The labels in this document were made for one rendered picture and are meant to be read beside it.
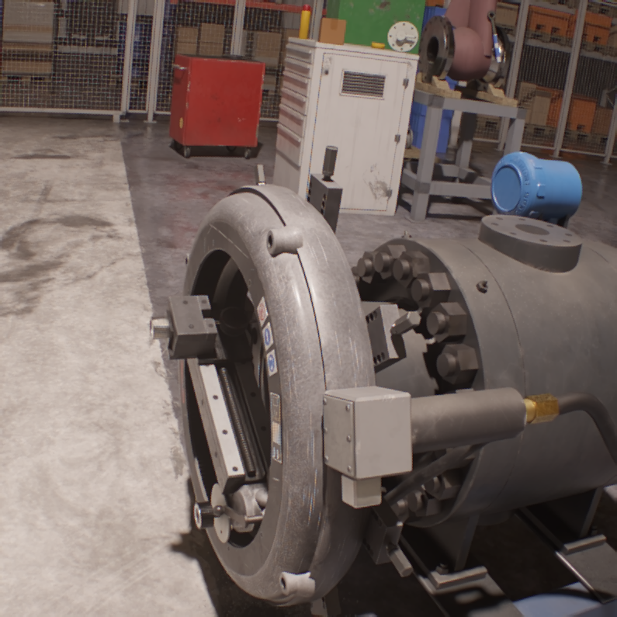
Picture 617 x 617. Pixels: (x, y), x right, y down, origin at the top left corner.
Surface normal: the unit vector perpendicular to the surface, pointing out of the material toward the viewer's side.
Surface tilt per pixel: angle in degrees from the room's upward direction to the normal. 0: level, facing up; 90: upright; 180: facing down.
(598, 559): 0
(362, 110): 90
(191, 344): 115
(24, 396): 0
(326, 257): 30
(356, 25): 90
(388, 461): 67
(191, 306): 25
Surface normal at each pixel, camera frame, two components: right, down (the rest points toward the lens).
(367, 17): 0.27, 0.38
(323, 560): 0.33, 0.57
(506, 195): -0.92, 0.04
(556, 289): 0.29, -0.62
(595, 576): 0.12, -0.92
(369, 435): 0.39, 0.00
